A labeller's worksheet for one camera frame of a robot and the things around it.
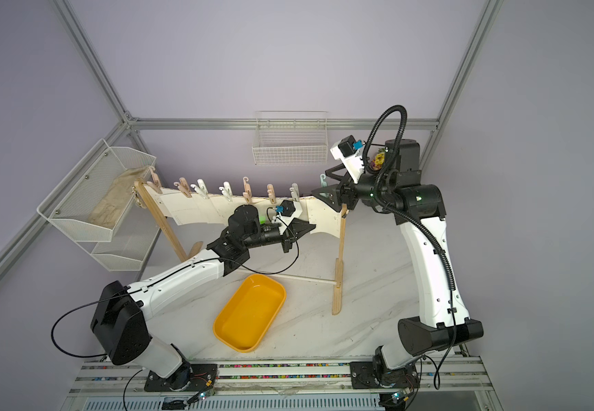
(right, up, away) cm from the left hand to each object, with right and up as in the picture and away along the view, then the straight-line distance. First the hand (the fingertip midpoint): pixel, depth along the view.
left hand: (312, 227), depth 70 cm
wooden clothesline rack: (+10, -21, +23) cm, 33 cm away
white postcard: (-33, +4, 0) cm, 33 cm away
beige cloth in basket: (-63, +5, +6) cm, 63 cm away
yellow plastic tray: (-23, -32, +16) cm, 43 cm away
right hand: (+2, +10, -8) cm, 13 cm away
